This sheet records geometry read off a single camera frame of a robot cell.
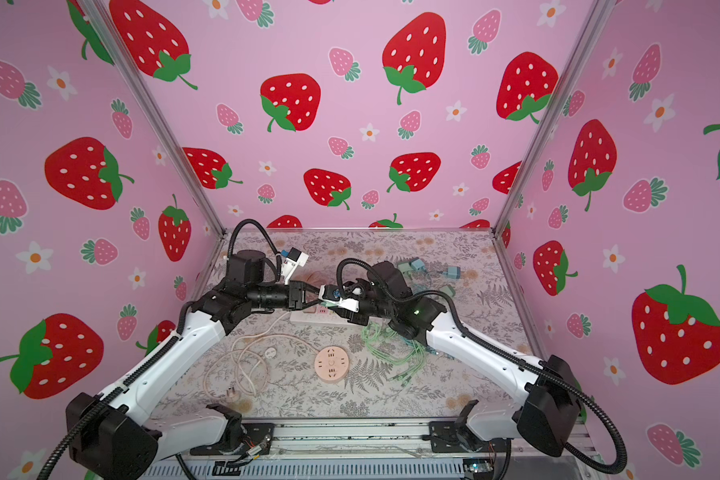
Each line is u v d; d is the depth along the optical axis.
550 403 0.39
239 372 0.85
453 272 1.06
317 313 0.94
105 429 0.38
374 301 0.58
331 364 0.84
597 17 0.70
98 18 0.69
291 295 0.63
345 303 0.60
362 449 0.73
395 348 0.90
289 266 0.68
